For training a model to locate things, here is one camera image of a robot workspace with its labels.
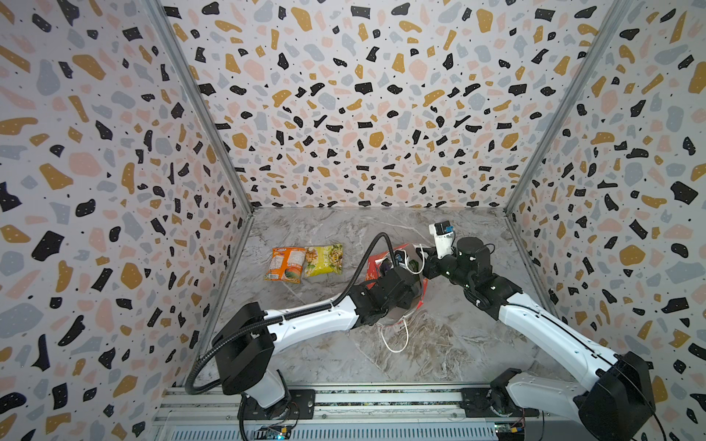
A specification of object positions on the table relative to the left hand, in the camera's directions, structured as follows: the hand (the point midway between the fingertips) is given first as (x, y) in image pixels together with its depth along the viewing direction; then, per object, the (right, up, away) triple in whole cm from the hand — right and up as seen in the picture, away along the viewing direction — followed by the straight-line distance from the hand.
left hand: (410, 281), depth 79 cm
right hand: (+1, +11, -3) cm, 11 cm away
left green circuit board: (-35, -37, -9) cm, 52 cm away
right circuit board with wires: (+24, -38, -7) cm, 46 cm away
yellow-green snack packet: (-29, +4, +19) cm, 35 cm away
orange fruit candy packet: (-42, +2, +21) cm, 47 cm away
